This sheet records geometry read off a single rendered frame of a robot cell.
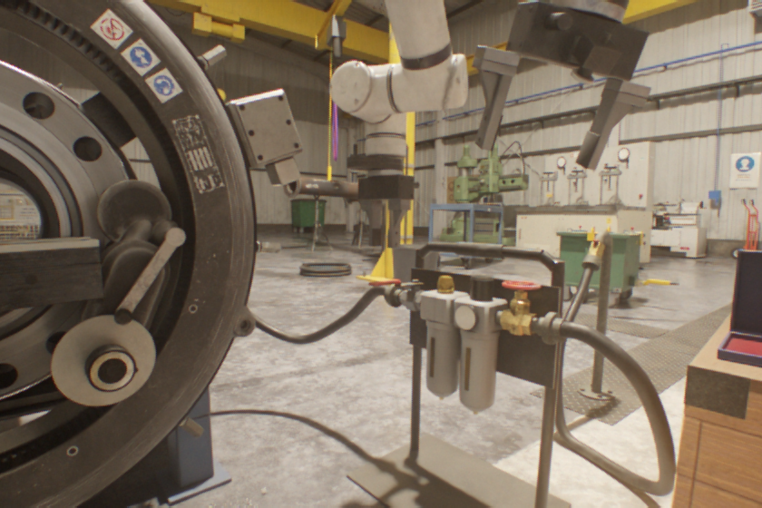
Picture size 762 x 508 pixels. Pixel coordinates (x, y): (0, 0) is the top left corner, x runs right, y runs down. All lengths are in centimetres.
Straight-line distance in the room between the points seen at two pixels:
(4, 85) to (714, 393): 92
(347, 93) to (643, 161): 603
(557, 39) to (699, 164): 1055
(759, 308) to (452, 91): 54
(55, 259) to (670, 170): 1103
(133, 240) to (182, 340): 15
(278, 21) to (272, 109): 1244
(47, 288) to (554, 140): 1230
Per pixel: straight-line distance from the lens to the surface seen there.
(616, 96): 53
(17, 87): 72
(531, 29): 47
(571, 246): 344
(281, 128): 70
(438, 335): 91
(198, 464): 111
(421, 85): 73
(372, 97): 77
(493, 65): 46
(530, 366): 89
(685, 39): 1172
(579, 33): 49
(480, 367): 87
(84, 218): 70
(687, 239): 947
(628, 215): 618
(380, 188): 87
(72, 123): 71
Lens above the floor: 62
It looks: 5 degrees down
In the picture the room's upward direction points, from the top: 1 degrees clockwise
